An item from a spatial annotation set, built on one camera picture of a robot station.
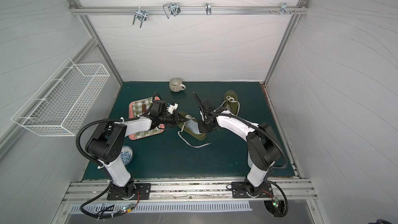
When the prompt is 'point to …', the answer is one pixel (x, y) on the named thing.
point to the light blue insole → (193, 125)
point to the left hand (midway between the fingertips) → (188, 120)
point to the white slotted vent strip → (111, 208)
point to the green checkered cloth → (137, 111)
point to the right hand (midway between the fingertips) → (201, 128)
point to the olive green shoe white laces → (183, 126)
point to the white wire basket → (58, 105)
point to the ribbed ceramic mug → (175, 85)
